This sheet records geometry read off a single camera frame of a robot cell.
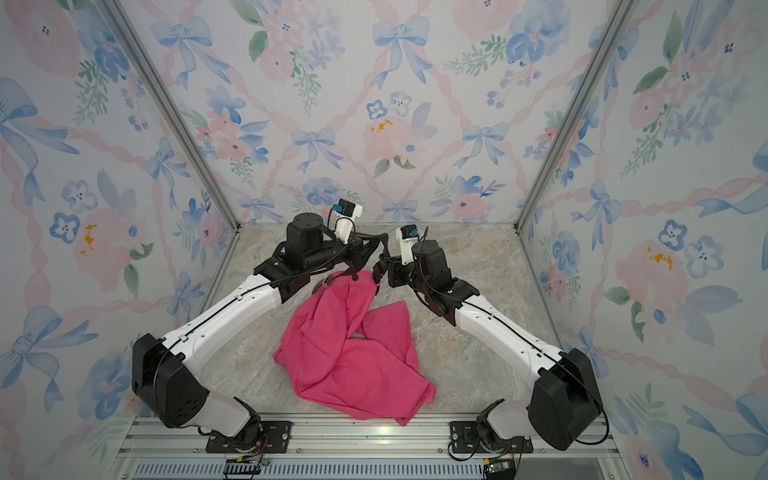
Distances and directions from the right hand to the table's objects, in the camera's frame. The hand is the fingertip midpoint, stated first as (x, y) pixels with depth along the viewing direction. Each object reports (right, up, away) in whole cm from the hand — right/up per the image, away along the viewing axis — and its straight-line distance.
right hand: (389, 259), depth 80 cm
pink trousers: (-4, -32, +2) cm, 33 cm away
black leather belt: (-2, +5, -7) cm, 9 cm away
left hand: (-3, +6, -8) cm, 10 cm away
